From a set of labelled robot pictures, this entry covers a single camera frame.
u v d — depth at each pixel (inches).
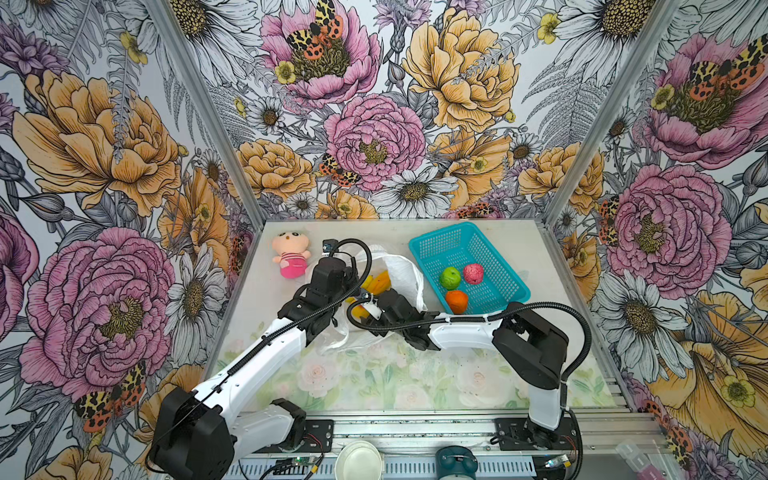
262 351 19.2
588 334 18.6
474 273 39.1
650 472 26.9
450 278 38.6
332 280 23.9
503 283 38.5
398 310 27.0
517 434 29.1
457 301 35.9
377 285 38.6
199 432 15.2
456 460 25.2
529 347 19.0
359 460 29.1
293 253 41.4
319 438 29.0
